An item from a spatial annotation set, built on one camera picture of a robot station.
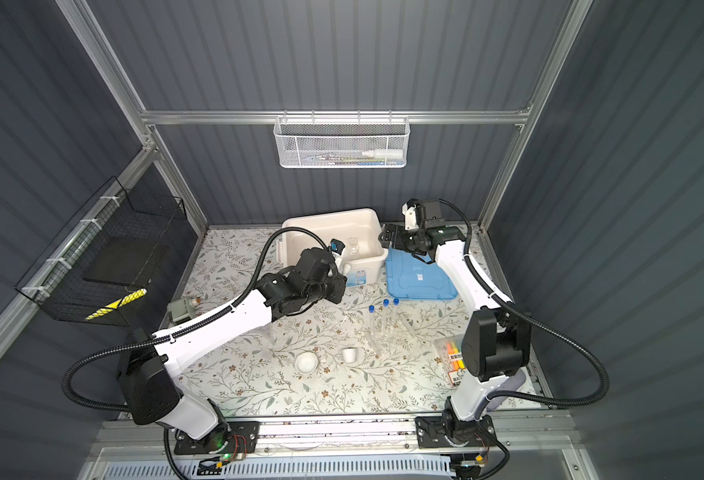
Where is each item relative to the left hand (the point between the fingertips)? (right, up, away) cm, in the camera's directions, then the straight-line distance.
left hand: (345, 278), depth 79 cm
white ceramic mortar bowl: (-12, -25, +6) cm, 28 cm away
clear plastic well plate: (+19, -21, +10) cm, 29 cm away
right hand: (+15, +11, +8) cm, 20 cm away
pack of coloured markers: (+30, -22, +7) cm, 38 cm away
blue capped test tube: (+8, -15, +12) cm, 21 cm away
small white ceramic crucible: (+1, -23, +5) cm, 23 cm away
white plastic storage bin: (+4, +14, +28) cm, 32 cm away
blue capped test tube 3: (+14, -7, +1) cm, 15 cm away
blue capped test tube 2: (+11, -7, +1) cm, 13 cm away
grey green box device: (-52, -11, +13) cm, 55 cm away
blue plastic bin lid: (+22, -2, +26) cm, 34 cm away
